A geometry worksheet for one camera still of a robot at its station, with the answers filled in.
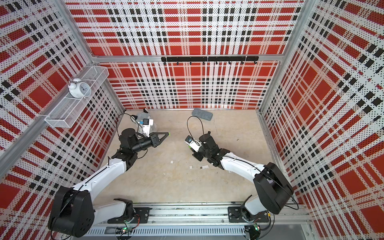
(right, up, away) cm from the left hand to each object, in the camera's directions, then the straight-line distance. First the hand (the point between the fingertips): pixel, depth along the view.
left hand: (170, 134), depth 78 cm
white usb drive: (+19, -21, +12) cm, 31 cm away
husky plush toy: (-19, +11, +14) cm, 26 cm away
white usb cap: (-2, -19, +14) cm, 24 cm away
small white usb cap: (+10, -21, +12) cm, 26 cm away
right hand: (+13, -7, +8) cm, 17 cm away
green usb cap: (0, 0, -1) cm, 1 cm away
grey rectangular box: (+17, +13, +36) cm, 42 cm away
